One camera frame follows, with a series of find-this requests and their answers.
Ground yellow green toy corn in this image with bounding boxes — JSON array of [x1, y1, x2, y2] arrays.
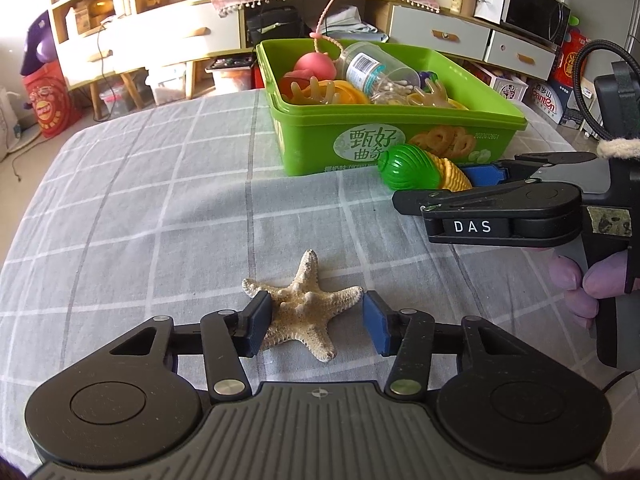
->
[[376, 144, 472, 192]]

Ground beige starfish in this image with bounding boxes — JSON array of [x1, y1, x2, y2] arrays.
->
[[242, 249, 363, 363]]

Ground translucent tan toy hand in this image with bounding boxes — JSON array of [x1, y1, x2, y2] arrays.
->
[[407, 79, 451, 108]]

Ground right hand purple glove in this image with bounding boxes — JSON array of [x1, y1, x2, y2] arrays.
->
[[549, 252, 627, 328]]

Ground white toy storage box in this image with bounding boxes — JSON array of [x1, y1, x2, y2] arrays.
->
[[472, 63, 528, 102]]

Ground yellow toy pot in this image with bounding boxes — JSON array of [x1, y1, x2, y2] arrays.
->
[[447, 99, 468, 110]]

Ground long wooden tv cabinet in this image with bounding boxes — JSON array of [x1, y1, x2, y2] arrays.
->
[[49, 0, 556, 99]]

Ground purple toy grapes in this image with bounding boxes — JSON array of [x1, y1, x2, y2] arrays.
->
[[419, 70, 438, 88]]

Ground orange toy bowl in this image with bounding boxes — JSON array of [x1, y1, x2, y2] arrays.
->
[[319, 79, 370, 105]]

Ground clear cotton swab jar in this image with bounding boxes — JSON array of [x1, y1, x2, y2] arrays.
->
[[336, 41, 420, 98]]

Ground green plastic bin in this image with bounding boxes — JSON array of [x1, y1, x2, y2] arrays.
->
[[255, 38, 527, 177]]

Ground grey checked tablecloth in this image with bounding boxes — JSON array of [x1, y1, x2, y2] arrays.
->
[[1, 90, 639, 471]]

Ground black microwave oven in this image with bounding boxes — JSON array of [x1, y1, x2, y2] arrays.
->
[[500, 0, 570, 47]]

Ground pink gourd toy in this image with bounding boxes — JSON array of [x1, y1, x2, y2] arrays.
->
[[279, 0, 344, 102]]

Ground black bag on shelf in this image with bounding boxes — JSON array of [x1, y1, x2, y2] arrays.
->
[[246, 6, 307, 46]]

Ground red printed bag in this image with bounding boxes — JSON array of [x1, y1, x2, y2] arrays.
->
[[23, 61, 82, 139]]

